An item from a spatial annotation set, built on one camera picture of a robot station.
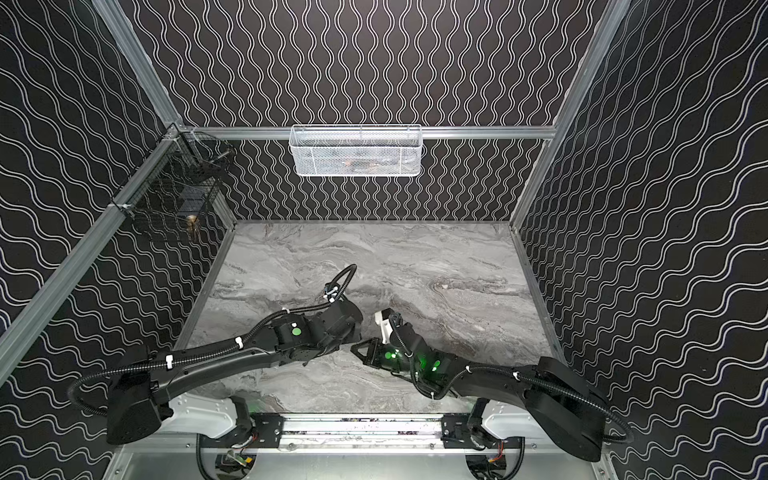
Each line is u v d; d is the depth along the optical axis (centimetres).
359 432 76
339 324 57
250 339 49
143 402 39
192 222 83
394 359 67
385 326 74
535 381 46
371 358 68
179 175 97
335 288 67
